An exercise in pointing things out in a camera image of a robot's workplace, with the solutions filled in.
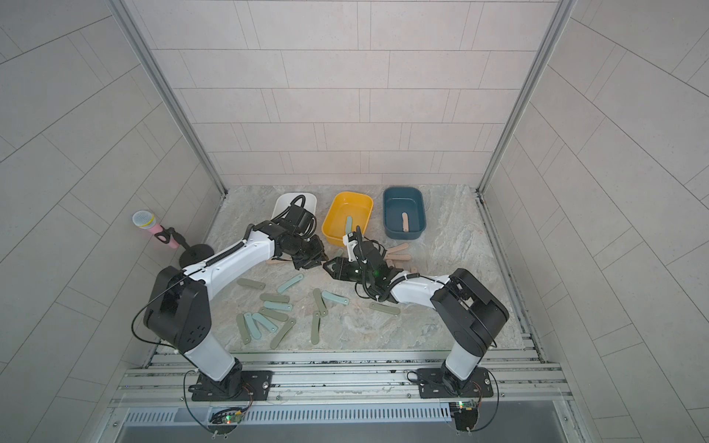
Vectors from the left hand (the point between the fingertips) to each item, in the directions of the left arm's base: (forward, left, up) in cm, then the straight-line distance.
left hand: (334, 256), depth 86 cm
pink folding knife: (+21, -25, -8) cm, 33 cm away
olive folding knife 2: (-11, +5, -11) cm, 16 cm away
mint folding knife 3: (-12, +18, -10) cm, 24 cm away
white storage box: (+28, +22, -5) cm, 36 cm away
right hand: (-4, +2, -1) cm, 5 cm away
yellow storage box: (+28, -2, -7) cm, 29 cm away
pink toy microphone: (+3, +52, +13) cm, 54 cm away
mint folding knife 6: (-18, +24, -10) cm, 31 cm away
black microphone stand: (+5, +50, -7) cm, 51 cm away
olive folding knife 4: (-15, +18, -10) cm, 25 cm away
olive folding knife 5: (-22, +16, -11) cm, 29 cm away
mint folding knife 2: (-5, +15, -9) cm, 18 cm away
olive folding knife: (-9, +20, -10) cm, 24 cm away
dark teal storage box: (+29, -23, -5) cm, 37 cm away
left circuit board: (-40, +23, -8) cm, 46 cm away
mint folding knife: (+19, -3, -8) cm, 21 cm away
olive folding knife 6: (-19, +5, -10) cm, 22 cm away
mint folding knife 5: (-18, +20, -10) cm, 28 cm away
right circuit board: (-39, -35, -10) cm, 54 cm away
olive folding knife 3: (-13, -16, -10) cm, 23 cm away
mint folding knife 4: (-10, -3, -10) cm, 15 cm away
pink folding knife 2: (+9, -22, -9) cm, 25 cm away
